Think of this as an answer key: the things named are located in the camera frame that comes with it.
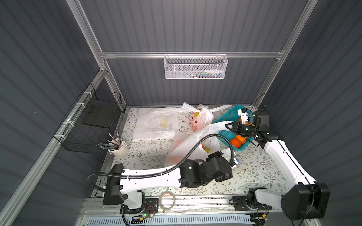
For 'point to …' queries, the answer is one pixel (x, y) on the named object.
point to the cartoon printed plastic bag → (202, 116)
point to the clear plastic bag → (203, 143)
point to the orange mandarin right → (236, 142)
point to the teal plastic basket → (227, 136)
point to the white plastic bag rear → (155, 123)
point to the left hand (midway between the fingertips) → (228, 164)
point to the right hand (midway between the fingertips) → (228, 125)
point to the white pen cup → (118, 148)
